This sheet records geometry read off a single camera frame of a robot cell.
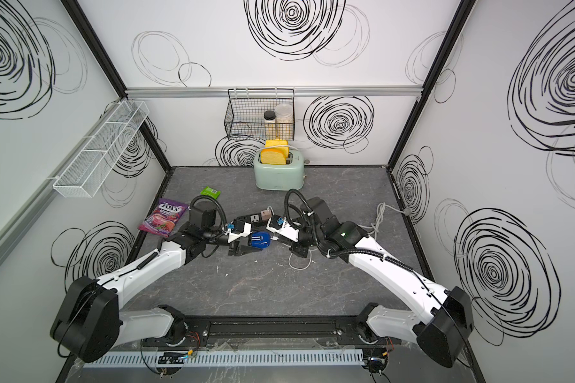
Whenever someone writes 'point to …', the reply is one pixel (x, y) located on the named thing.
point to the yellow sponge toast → (275, 155)
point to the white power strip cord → (379, 218)
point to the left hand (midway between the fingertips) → (260, 238)
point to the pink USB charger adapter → (266, 214)
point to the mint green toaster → (280, 177)
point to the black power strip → (255, 221)
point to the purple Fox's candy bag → (162, 218)
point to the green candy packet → (210, 191)
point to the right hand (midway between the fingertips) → (282, 237)
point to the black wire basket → (244, 118)
